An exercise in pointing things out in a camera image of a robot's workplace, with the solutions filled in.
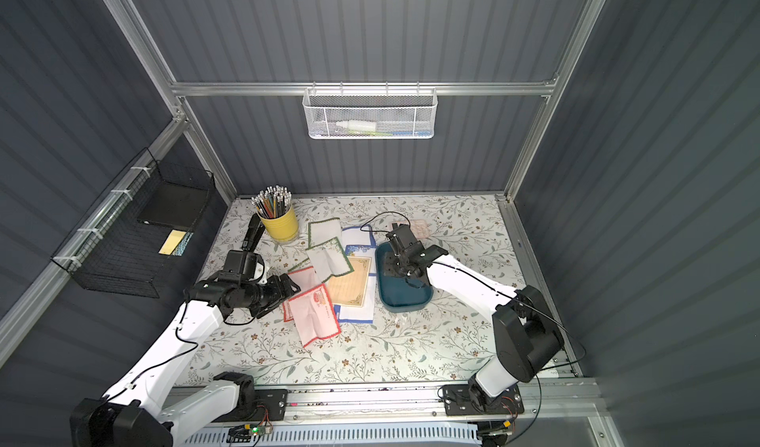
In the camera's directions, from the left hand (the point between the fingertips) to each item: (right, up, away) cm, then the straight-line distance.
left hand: (291, 295), depth 79 cm
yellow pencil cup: (-10, +18, +22) cm, 30 cm away
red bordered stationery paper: (0, +1, +16) cm, 16 cm away
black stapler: (-22, +16, +26) cm, 38 cm away
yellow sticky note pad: (-29, +15, -4) cm, 33 cm away
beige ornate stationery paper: (+14, -1, +14) cm, 20 cm away
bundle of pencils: (-12, +27, +18) cm, 35 cm away
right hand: (+27, +7, +7) cm, 28 cm away
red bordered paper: (+4, -8, +9) cm, 12 cm away
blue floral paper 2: (+17, +10, +23) cm, 30 cm away
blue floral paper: (+19, -8, +10) cm, 23 cm away
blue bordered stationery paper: (+15, +15, +29) cm, 36 cm away
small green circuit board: (-5, -29, -10) cm, 31 cm away
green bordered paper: (+2, +17, +31) cm, 35 cm away
